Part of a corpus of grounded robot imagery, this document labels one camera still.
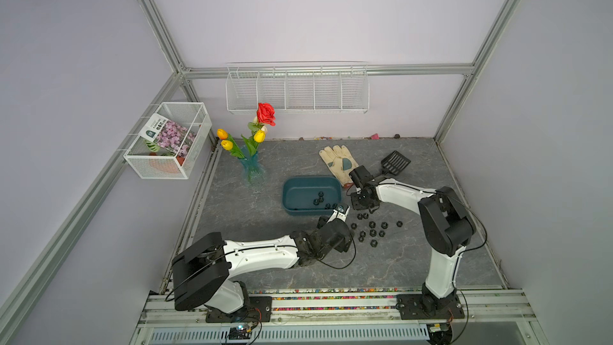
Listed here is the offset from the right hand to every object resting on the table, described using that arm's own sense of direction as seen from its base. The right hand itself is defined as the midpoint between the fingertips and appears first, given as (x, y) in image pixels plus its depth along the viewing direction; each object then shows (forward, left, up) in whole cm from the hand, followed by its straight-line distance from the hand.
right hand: (359, 201), depth 98 cm
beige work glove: (+21, +6, 0) cm, 22 cm away
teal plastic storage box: (+3, +20, 0) cm, 20 cm away
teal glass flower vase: (+13, +46, +2) cm, 48 cm away
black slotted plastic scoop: (+21, -19, -1) cm, 28 cm away
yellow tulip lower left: (+5, +48, +29) cm, 56 cm away
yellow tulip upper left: (+10, +50, +30) cm, 59 cm away
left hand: (-16, +9, +10) cm, 21 cm away
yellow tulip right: (+10, +38, +29) cm, 48 cm away
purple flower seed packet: (+5, +64, +35) cm, 73 cm away
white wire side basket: (-2, +70, +30) cm, 76 cm away
